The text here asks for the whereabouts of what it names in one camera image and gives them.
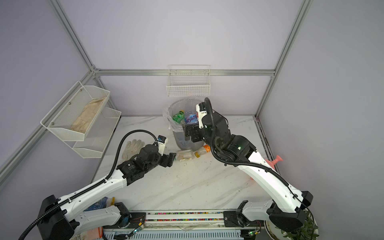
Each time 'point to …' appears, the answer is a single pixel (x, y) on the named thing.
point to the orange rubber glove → (95, 234)
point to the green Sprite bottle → (179, 117)
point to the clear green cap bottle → (184, 154)
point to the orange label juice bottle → (203, 150)
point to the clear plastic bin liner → (187, 105)
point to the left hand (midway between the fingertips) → (168, 152)
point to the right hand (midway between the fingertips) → (190, 123)
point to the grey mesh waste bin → (181, 143)
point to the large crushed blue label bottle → (192, 118)
